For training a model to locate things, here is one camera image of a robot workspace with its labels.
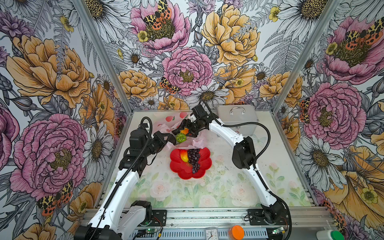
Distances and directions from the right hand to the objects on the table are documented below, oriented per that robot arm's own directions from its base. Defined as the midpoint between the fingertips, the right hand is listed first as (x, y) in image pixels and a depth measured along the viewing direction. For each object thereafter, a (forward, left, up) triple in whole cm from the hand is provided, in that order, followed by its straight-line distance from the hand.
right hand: (182, 134), depth 94 cm
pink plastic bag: (+10, +9, +1) cm, 14 cm away
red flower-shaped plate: (-18, -1, -10) cm, 21 cm away
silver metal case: (+13, -32, +4) cm, 34 cm away
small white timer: (-49, -14, -10) cm, 52 cm away
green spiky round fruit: (+2, +2, -6) cm, 6 cm away
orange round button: (-50, -24, -2) cm, 55 cm away
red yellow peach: (-11, -1, -7) cm, 13 cm away
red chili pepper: (+7, -1, -6) cm, 9 cm away
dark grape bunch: (-11, -7, -7) cm, 15 cm away
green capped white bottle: (-52, -63, -4) cm, 81 cm away
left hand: (-12, +4, +13) cm, 18 cm away
